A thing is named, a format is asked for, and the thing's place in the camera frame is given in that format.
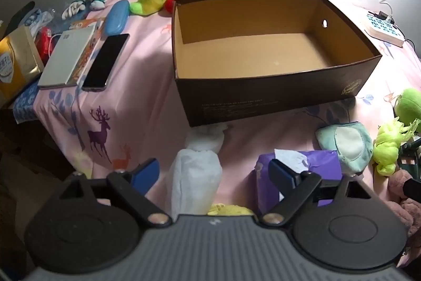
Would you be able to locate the purple tissue pack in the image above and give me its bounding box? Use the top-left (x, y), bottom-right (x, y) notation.
top-left (252, 149), bottom-right (346, 216)

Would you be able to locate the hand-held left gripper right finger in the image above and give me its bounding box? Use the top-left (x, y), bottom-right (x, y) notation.
top-left (260, 159), bottom-right (374, 229)

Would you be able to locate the white notebook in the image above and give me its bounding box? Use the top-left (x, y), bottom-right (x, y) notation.
top-left (37, 30), bottom-right (97, 88)

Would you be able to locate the black plug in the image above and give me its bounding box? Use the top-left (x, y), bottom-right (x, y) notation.
top-left (368, 10), bottom-right (395, 23)

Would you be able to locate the blue patterned cloth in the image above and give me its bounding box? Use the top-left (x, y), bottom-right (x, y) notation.
top-left (13, 80), bottom-right (42, 124)

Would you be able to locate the yellow towel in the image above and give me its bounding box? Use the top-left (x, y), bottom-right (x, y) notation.
top-left (207, 203), bottom-right (254, 216)

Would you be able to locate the white power strip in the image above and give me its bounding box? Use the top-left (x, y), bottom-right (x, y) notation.
top-left (363, 12), bottom-right (405, 47)

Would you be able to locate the orange book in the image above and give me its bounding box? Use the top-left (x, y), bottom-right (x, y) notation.
top-left (69, 20), bottom-right (106, 86)

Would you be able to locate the gold packaging bag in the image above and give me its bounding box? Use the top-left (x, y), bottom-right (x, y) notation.
top-left (0, 26), bottom-right (45, 104)

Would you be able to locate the neon yellow-green cloth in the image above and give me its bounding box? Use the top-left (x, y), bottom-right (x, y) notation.
top-left (373, 118), bottom-right (421, 177)

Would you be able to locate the round green plush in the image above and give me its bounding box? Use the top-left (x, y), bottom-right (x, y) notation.
top-left (394, 88), bottom-right (421, 124)

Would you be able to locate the pale teal fabric pad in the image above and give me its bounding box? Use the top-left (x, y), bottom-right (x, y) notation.
top-left (315, 121), bottom-right (374, 174)

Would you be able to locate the blue glasses case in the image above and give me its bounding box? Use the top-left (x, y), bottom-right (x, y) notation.
top-left (104, 0), bottom-right (129, 37)

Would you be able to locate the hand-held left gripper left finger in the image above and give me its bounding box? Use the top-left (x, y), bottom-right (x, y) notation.
top-left (61, 157), bottom-right (173, 229)

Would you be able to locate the white plastic bag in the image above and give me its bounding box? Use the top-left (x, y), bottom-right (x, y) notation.
top-left (166, 123), bottom-right (229, 216)

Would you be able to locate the black smartphone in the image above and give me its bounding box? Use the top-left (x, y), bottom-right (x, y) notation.
top-left (81, 33), bottom-right (130, 91)

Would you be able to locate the dark tripod stand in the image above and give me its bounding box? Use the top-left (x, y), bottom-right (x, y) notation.
top-left (397, 136), bottom-right (421, 199)

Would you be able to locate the thin white cable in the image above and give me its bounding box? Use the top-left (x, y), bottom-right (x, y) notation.
top-left (47, 33), bottom-right (63, 56)

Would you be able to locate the red packet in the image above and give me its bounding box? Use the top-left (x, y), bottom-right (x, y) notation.
top-left (34, 27), bottom-right (53, 66)

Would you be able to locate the brown cardboard box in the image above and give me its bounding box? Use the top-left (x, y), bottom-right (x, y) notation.
top-left (171, 0), bottom-right (384, 127)

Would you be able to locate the clear plastic bag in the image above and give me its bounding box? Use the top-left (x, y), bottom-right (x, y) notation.
top-left (24, 8), bottom-right (55, 34)

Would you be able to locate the dark curved object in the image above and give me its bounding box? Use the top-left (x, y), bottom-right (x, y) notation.
top-left (3, 1), bottom-right (35, 38)

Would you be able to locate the pink plush toy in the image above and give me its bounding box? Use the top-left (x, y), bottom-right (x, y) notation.
top-left (386, 169), bottom-right (421, 268)

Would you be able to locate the pink printed tablecloth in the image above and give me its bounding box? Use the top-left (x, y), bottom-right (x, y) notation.
top-left (13, 0), bottom-right (421, 268)

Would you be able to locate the white gloves bundle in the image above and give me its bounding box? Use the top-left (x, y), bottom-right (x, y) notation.
top-left (62, 0), bottom-right (87, 21)

